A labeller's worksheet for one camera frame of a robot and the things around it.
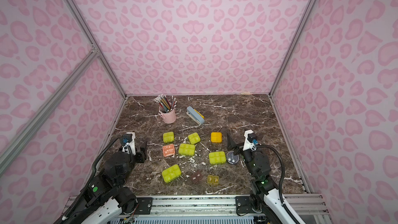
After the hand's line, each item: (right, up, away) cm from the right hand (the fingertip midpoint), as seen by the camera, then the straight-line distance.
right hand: (235, 132), depth 75 cm
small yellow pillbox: (-10, -25, +5) cm, 28 cm away
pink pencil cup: (-37, +6, +24) cm, 45 cm away
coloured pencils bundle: (-41, +16, +24) cm, 50 cm away
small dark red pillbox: (-19, -24, +6) cm, 31 cm away
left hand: (-44, -4, -3) cm, 45 cm away
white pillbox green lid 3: (-8, -16, +13) cm, 22 cm away
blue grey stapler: (-20, +5, +28) cm, 34 cm away
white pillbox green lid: (-37, -6, +21) cm, 43 cm away
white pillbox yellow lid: (-7, -6, +21) cm, 23 cm away
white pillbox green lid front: (-32, -23, +7) cm, 40 cm away
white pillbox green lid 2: (-25, -13, +16) cm, 32 cm away
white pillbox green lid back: (-22, -7, +21) cm, 30 cm away
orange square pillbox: (-36, -13, +16) cm, 41 cm away
